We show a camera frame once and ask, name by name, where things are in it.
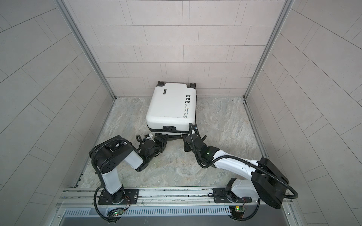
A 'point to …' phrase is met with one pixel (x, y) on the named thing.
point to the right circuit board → (237, 211)
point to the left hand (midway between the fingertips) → (174, 134)
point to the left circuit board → (115, 212)
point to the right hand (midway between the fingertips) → (184, 141)
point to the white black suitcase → (171, 108)
